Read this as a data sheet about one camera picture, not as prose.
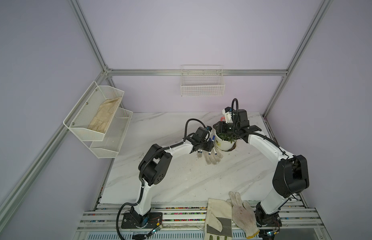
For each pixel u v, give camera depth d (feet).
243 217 2.41
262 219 2.19
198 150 3.22
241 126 2.24
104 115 2.62
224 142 2.89
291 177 1.51
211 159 3.14
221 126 2.53
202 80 3.12
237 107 2.21
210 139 3.31
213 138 3.16
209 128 2.87
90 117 2.57
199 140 2.51
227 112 2.60
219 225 2.35
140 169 1.79
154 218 2.45
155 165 1.75
